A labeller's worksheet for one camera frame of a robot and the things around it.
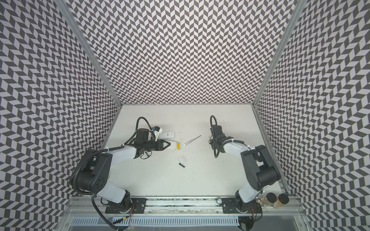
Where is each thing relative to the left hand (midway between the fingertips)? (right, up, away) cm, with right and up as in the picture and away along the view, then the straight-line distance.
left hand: (169, 144), depth 90 cm
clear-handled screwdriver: (+10, 0, +4) cm, 11 cm away
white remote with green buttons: (-2, +5, +9) cm, 11 cm away
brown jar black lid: (+57, -21, -23) cm, 65 cm away
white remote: (+4, -1, +1) cm, 4 cm away
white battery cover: (+8, -9, -1) cm, 12 cm away
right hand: (+32, -1, +5) cm, 33 cm away
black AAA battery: (+8, -12, -3) cm, 15 cm away
